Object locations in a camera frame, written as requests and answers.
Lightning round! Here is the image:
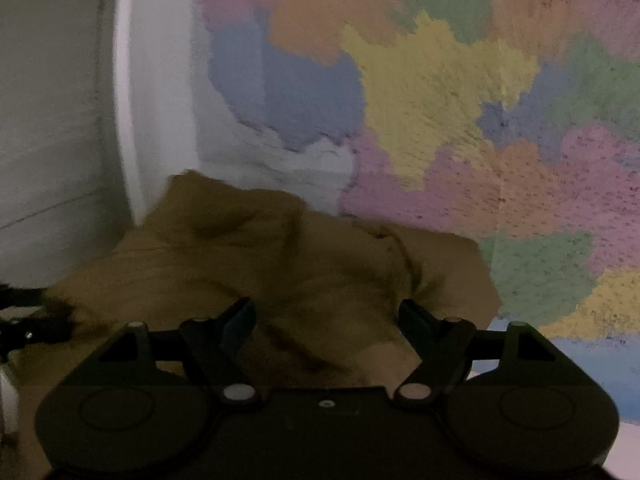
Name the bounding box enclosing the brown puffer jacket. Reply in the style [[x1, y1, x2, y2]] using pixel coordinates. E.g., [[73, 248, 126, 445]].
[[18, 171, 500, 479]]

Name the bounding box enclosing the pink bed sheet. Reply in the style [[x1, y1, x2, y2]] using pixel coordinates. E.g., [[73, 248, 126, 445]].
[[604, 422, 640, 480]]

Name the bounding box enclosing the colourful wall map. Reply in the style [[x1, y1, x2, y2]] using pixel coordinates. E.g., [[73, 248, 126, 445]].
[[192, 0, 639, 422]]

